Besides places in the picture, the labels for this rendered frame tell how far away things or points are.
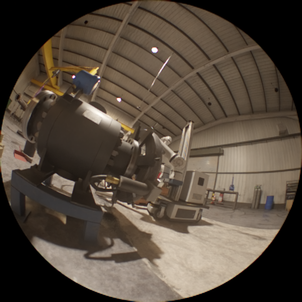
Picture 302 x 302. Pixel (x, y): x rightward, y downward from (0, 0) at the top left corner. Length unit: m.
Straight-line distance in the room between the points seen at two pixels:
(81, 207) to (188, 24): 8.05
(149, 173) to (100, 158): 0.33
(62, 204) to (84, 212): 0.12
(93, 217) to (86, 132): 0.47
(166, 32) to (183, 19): 1.62
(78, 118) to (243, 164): 9.24
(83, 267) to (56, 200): 0.33
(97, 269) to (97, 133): 0.73
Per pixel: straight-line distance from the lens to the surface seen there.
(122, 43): 9.43
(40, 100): 0.87
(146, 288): 0.58
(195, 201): 1.64
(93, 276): 0.56
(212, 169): 9.62
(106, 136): 0.63
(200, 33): 7.77
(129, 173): 0.78
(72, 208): 0.56
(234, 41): 8.06
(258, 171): 8.86
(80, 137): 0.61
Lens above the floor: 0.49
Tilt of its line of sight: 17 degrees up
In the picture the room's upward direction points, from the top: 18 degrees clockwise
